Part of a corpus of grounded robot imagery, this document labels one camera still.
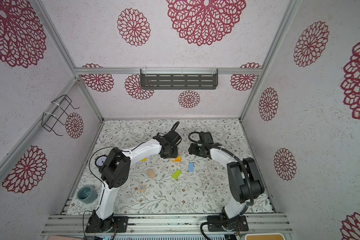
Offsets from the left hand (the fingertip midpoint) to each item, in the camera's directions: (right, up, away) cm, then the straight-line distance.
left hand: (172, 156), depth 95 cm
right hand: (+13, +5, -1) cm, 14 cm away
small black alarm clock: (-46, -3, -1) cm, 46 cm away
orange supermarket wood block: (+4, -2, 0) cm, 4 cm away
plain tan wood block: (-13, -10, -3) cm, 17 cm away
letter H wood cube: (-18, -17, -10) cm, 26 cm away
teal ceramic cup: (-46, -19, -14) cm, 52 cm away
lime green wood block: (+3, -10, -5) cm, 11 cm away
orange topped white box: (+42, -31, -29) cm, 60 cm away
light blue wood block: (+12, -7, -1) cm, 13 cm away
